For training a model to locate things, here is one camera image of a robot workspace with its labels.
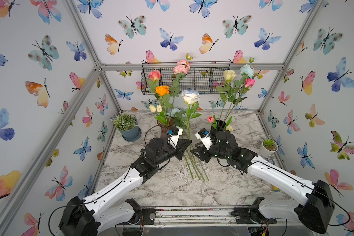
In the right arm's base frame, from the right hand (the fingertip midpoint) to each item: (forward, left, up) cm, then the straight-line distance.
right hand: (194, 147), depth 73 cm
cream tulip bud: (+10, -17, +4) cm, 20 cm away
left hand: (0, +2, +5) cm, 5 cm away
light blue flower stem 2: (-3, +1, -1) cm, 3 cm away
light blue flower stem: (+4, +4, -23) cm, 24 cm away
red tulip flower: (+13, -8, +6) cm, 17 cm away
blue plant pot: (+21, +43, -22) cm, 52 cm away
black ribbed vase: (+20, -15, -7) cm, 26 cm away
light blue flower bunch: (-3, +2, -4) cm, 5 cm away
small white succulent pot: (+12, -46, -16) cm, 50 cm away
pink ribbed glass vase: (+13, +17, -3) cm, 22 cm away
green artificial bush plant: (+19, +43, -6) cm, 48 cm away
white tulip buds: (+19, +23, +7) cm, 31 cm away
